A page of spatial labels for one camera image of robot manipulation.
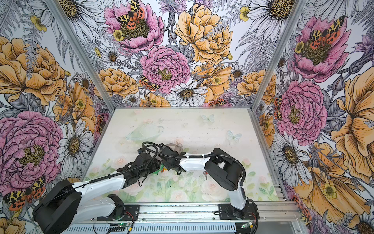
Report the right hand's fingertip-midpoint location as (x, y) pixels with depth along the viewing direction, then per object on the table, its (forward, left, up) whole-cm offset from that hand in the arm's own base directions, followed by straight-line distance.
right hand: (170, 162), depth 91 cm
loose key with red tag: (-7, -21, -1) cm, 22 cm away
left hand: (-3, +8, 0) cm, 9 cm away
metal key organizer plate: (+11, -3, -1) cm, 12 cm away
